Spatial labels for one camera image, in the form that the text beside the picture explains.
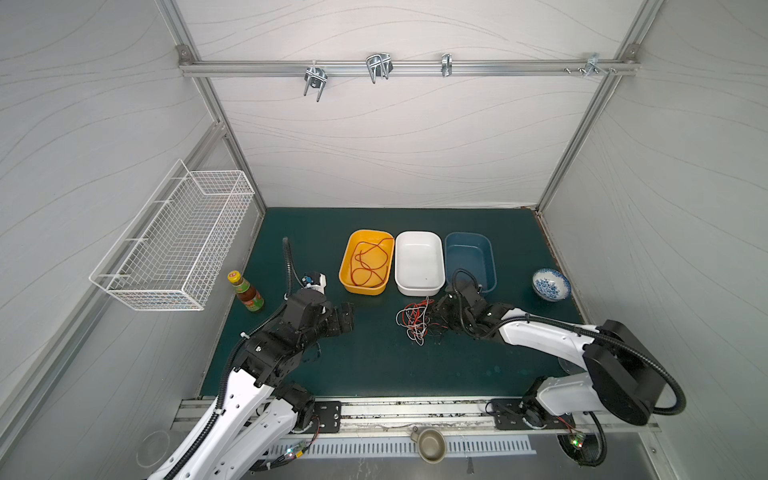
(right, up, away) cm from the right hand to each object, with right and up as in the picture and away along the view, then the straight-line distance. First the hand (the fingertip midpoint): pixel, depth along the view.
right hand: (435, 299), depth 88 cm
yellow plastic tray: (-19, +19, +19) cm, 33 cm away
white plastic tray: (-4, +10, +13) cm, 17 cm away
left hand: (-26, +2, -14) cm, 29 cm away
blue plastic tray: (+15, +11, +18) cm, 26 cm away
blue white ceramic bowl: (+40, +3, +9) cm, 41 cm away
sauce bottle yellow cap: (-54, +1, -2) cm, 55 cm away
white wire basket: (-65, +15, -20) cm, 69 cm away
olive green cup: (-4, -30, -19) cm, 36 cm away
